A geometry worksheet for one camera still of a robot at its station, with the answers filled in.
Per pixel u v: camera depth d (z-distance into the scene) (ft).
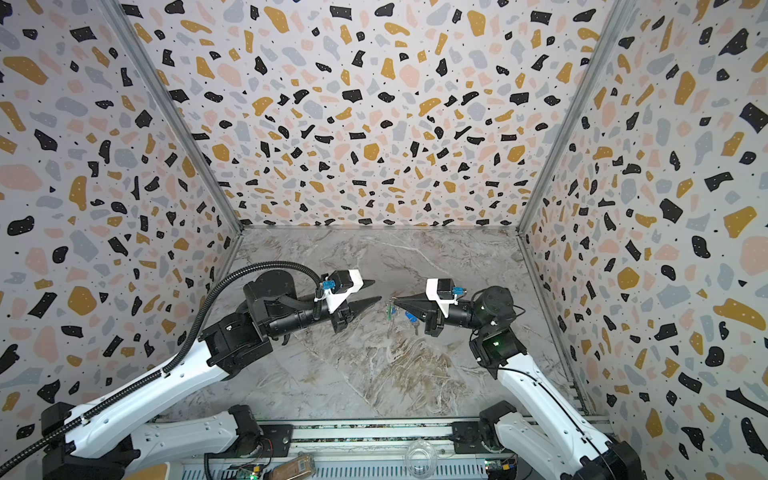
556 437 1.40
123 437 1.31
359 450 2.40
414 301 1.95
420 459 2.35
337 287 1.53
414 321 3.13
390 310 1.98
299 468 2.18
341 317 1.71
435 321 1.88
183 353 1.38
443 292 1.67
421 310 1.90
